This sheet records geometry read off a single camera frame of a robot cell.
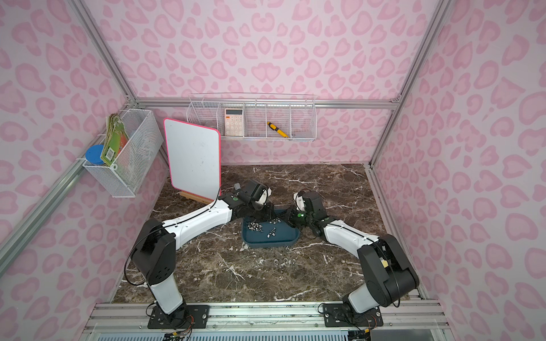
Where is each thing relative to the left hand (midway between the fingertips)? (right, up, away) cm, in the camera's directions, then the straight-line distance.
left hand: (277, 212), depth 86 cm
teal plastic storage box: (+4, -11, +7) cm, 14 cm away
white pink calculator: (-19, +39, +9) cm, 45 cm away
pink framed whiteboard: (-48, +26, +37) cm, 66 cm away
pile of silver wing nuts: (-9, -8, +9) cm, 15 cm away
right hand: (-1, -1, 0) cm, 1 cm away
